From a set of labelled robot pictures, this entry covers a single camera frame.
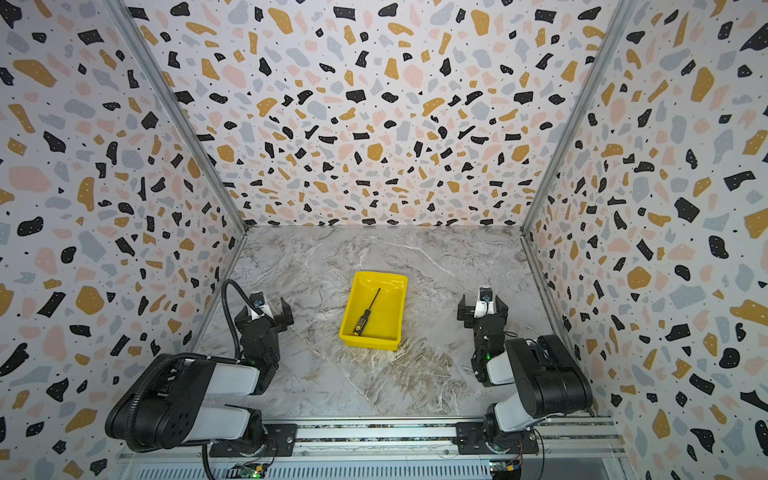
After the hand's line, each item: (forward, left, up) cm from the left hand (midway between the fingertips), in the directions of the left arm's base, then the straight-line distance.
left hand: (268, 303), depth 87 cm
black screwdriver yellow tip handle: (-3, -27, -8) cm, 28 cm away
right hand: (+2, -64, -1) cm, 64 cm away
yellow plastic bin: (+9, -33, -10) cm, 36 cm away
